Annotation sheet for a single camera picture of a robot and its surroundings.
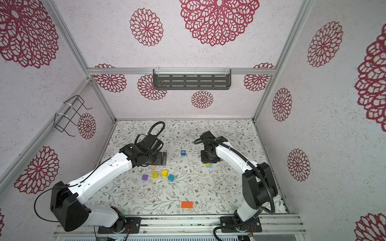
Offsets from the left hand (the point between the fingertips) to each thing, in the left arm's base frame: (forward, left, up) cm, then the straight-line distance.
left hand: (157, 161), depth 81 cm
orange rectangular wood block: (-19, -16, -14) cm, 28 cm away
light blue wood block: (+4, -30, -14) cm, 34 cm away
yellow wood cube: (-1, -2, -13) cm, 13 cm away
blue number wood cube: (+14, -13, -14) cm, 23 cm away
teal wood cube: (-3, -6, -14) cm, 16 cm away
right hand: (+4, -27, -5) cm, 28 cm away
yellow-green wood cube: (-3, +3, -12) cm, 13 cm away
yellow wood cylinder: (+2, -28, -9) cm, 30 cm away
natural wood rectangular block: (+3, +5, -13) cm, 14 cm away
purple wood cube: (-3, +10, -14) cm, 17 cm away
